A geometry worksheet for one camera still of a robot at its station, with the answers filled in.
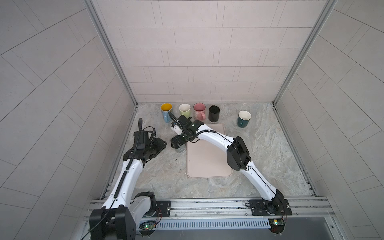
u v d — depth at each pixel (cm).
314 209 71
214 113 102
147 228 64
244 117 96
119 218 37
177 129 83
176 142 81
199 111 99
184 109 103
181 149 87
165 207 71
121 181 44
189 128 70
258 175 62
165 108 101
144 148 61
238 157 57
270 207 63
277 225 68
